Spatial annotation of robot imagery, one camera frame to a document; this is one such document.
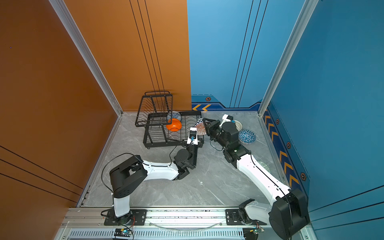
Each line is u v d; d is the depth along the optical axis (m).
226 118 0.71
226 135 0.57
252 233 0.71
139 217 0.74
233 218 0.72
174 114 1.12
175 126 1.05
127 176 0.51
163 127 0.83
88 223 0.75
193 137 0.64
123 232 0.71
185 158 0.60
